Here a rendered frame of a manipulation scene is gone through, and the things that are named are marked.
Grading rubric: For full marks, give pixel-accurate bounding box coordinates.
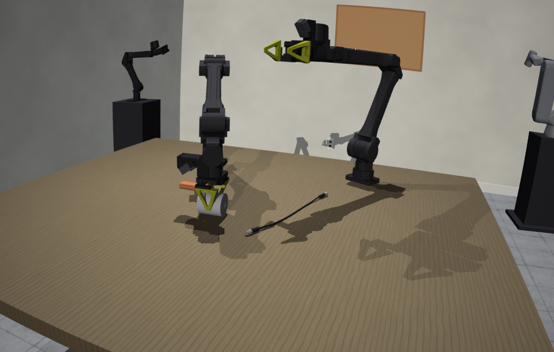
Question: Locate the white cylinder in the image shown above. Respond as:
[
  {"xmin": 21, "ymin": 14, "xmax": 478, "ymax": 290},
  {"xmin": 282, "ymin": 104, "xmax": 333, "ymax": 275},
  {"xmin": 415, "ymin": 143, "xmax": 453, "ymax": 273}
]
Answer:
[{"xmin": 196, "ymin": 192, "xmax": 228, "ymax": 217}]

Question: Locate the orange stepped block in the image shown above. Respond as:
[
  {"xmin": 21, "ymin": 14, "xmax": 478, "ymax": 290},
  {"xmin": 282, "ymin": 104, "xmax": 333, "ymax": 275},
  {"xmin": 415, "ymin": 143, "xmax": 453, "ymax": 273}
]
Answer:
[{"xmin": 179, "ymin": 181, "xmax": 197, "ymax": 191}]

